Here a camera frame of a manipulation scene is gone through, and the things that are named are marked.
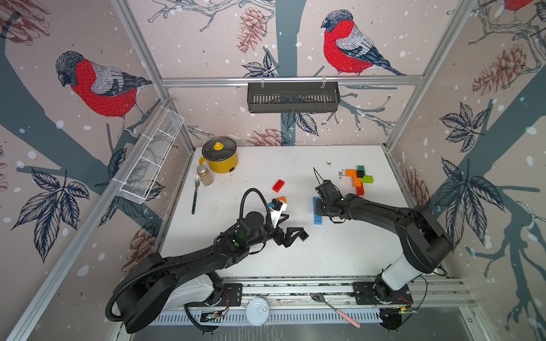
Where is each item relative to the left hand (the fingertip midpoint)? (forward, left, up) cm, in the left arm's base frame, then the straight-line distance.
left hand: (298, 221), depth 75 cm
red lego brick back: (+26, +8, -15) cm, 31 cm away
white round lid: (-26, +14, -10) cm, 31 cm away
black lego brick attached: (+31, -34, -12) cm, 47 cm away
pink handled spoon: (-22, -8, -17) cm, 29 cm away
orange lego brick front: (+27, -31, -14) cm, 44 cm away
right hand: (+14, -11, -13) cm, 22 cm away
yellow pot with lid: (+38, +37, -6) cm, 53 cm away
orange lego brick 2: (+32, -29, -12) cm, 45 cm away
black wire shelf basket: (+60, 0, +12) cm, 61 cm away
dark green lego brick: (+35, -35, -13) cm, 51 cm away
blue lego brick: (+12, -8, -9) cm, 17 cm away
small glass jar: (+27, +43, -9) cm, 52 cm away
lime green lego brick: (+29, -37, -14) cm, 49 cm away
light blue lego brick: (+7, -10, -14) cm, 18 cm away
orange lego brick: (+18, +5, -15) cm, 24 cm away
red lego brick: (+23, -33, -15) cm, 42 cm away
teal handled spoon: (+29, +49, -15) cm, 59 cm away
